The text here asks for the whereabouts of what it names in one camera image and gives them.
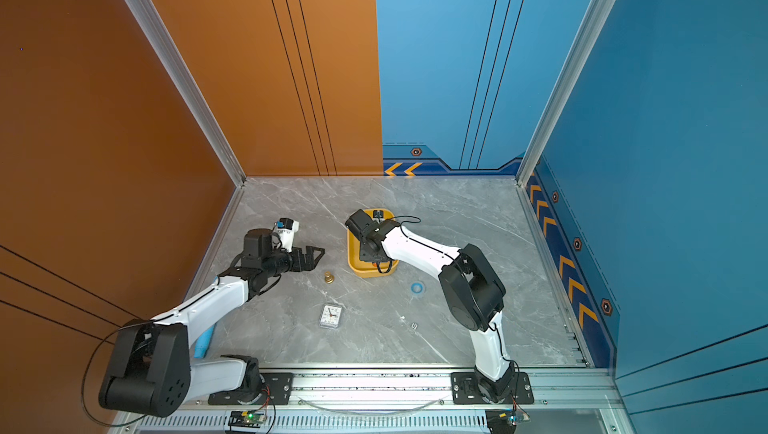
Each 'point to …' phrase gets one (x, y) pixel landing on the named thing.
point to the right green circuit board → (517, 417)
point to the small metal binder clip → (414, 325)
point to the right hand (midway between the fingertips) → (370, 253)
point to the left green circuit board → (253, 418)
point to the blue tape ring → (417, 288)
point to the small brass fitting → (329, 278)
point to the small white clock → (330, 316)
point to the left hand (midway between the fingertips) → (312, 248)
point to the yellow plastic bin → (367, 269)
